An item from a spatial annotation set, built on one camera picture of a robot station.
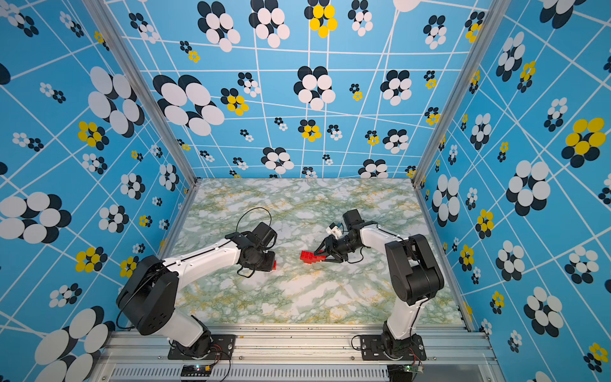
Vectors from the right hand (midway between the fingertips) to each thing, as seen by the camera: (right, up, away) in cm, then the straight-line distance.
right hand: (322, 255), depth 88 cm
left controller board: (-40, -32, -16) cm, 53 cm away
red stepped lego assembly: (-5, -1, +1) cm, 5 cm away
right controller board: (+23, -30, -19) cm, 42 cm away
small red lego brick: (-18, -3, -2) cm, 18 cm away
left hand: (-19, -3, 0) cm, 19 cm away
